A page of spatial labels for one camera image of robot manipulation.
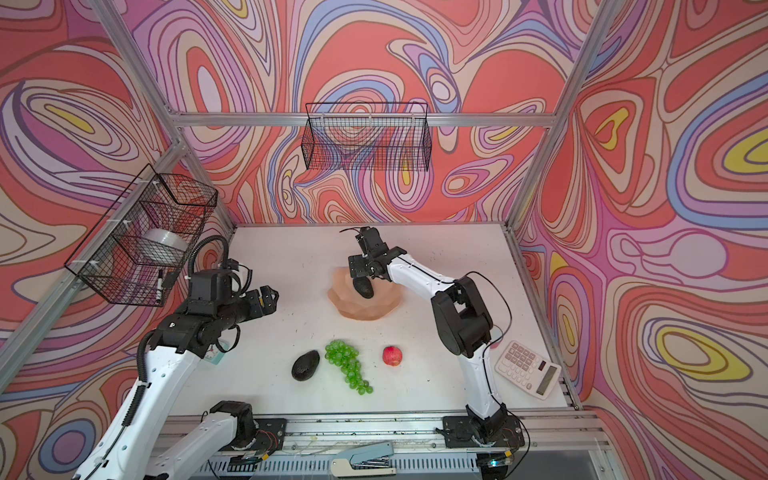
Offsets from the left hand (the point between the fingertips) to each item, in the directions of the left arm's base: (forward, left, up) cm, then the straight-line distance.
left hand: (267, 296), depth 75 cm
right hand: (+18, -24, -12) cm, 32 cm away
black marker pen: (-1, +25, +4) cm, 25 cm away
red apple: (-10, -32, -17) cm, 38 cm away
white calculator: (-13, -71, -19) cm, 75 cm away
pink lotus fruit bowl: (+10, -18, -21) cm, 29 cm away
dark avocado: (-12, -8, -16) cm, 22 cm away
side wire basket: (+7, +31, +10) cm, 33 cm away
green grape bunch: (-10, -19, -17) cm, 27 cm away
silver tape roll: (+10, +25, +11) cm, 29 cm away
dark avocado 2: (+13, -23, -16) cm, 31 cm away
